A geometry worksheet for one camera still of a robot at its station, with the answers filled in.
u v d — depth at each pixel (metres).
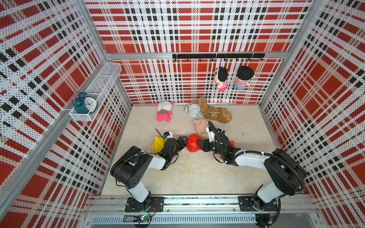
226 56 0.90
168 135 0.85
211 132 0.81
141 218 0.69
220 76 0.93
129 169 0.47
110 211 0.74
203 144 0.80
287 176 0.45
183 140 0.85
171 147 0.71
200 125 0.97
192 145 0.87
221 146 0.67
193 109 1.14
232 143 0.86
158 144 0.85
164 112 1.08
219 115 1.02
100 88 0.81
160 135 0.78
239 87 1.00
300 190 0.44
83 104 0.61
